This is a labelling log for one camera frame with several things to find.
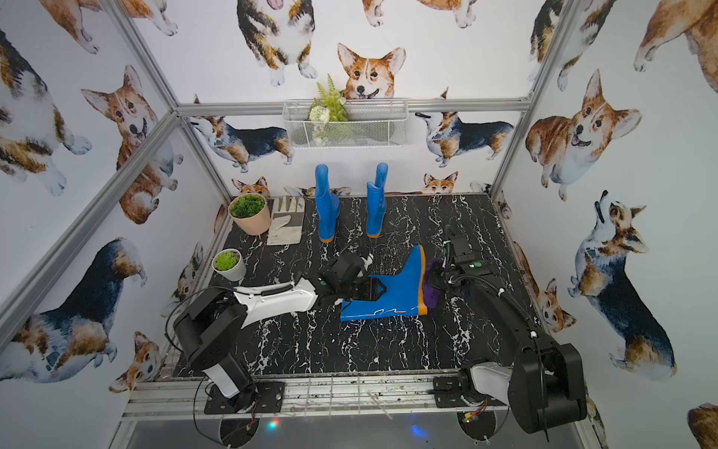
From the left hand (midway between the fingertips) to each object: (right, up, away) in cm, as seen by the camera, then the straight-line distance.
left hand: (385, 286), depth 85 cm
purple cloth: (+13, +1, -6) cm, 14 cm away
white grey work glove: (-39, +19, +27) cm, 51 cm away
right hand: (+13, +4, -1) cm, 14 cm away
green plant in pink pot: (-50, +26, +18) cm, 59 cm away
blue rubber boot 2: (-19, +25, +9) cm, 33 cm away
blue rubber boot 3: (+6, -3, +2) cm, 7 cm away
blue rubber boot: (-2, +26, +4) cm, 27 cm away
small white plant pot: (-49, +3, +5) cm, 49 cm away
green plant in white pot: (-52, +7, +4) cm, 52 cm away
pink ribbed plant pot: (-48, +19, +17) cm, 54 cm away
